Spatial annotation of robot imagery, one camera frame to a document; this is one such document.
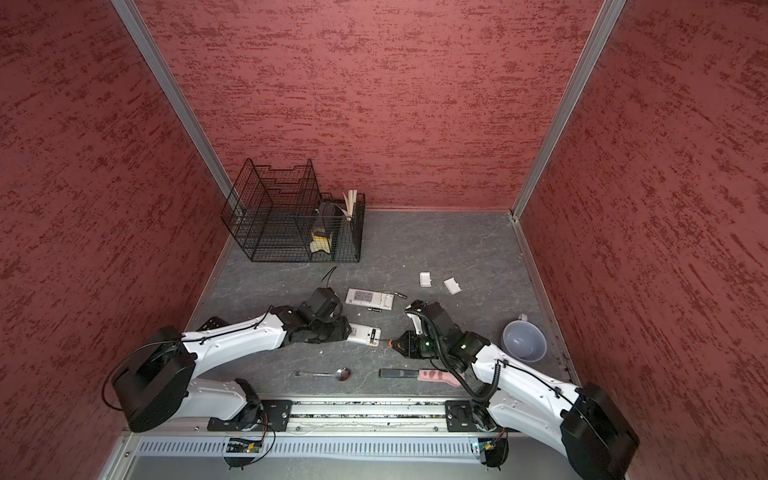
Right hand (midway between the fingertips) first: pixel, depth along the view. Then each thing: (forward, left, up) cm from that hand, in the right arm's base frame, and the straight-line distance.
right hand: (394, 355), depth 78 cm
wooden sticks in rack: (+45, +13, +15) cm, 49 cm away
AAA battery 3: (+7, +6, -6) cm, 11 cm away
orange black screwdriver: (+3, 0, +1) cm, 3 cm away
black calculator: (+13, +55, -4) cm, 57 cm away
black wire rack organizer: (+58, +44, -5) cm, 74 cm away
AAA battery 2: (+16, +6, -5) cm, 18 cm away
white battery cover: (+25, -21, -7) cm, 33 cm away
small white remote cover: (+27, -12, -6) cm, 30 cm away
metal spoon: (-3, +15, -4) cm, 16 cm away
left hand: (+7, +15, -4) cm, 17 cm away
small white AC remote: (+8, +8, -5) cm, 13 cm away
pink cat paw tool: (-4, -8, -4) cm, 10 cm away
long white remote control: (+20, +7, -5) cm, 22 cm away
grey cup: (+4, -38, -5) cm, 39 cm away
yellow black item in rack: (+43, +24, +5) cm, 49 cm away
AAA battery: (+21, -3, -6) cm, 23 cm away
